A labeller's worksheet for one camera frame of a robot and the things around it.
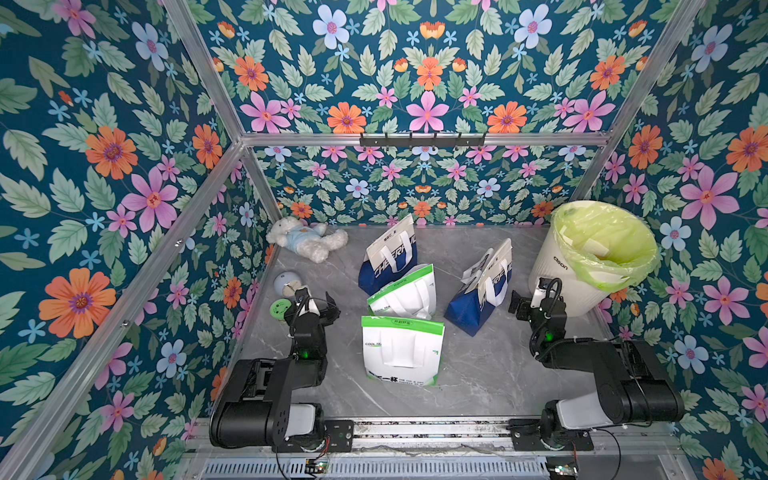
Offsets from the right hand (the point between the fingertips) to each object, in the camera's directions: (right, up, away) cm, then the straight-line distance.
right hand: (538, 291), depth 92 cm
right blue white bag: (-20, +5, -13) cm, 24 cm away
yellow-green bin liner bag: (+23, +13, 0) cm, 26 cm away
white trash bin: (0, +10, -7) cm, 12 cm away
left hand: (-69, -1, -4) cm, 69 cm away
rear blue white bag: (-47, +11, -6) cm, 48 cm away
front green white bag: (-42, -12, -20) cm, 48 cm away
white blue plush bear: (-76, +16, +15) cm, 79 cm away
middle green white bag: (-40, +1, -15) cm, 42 cm away
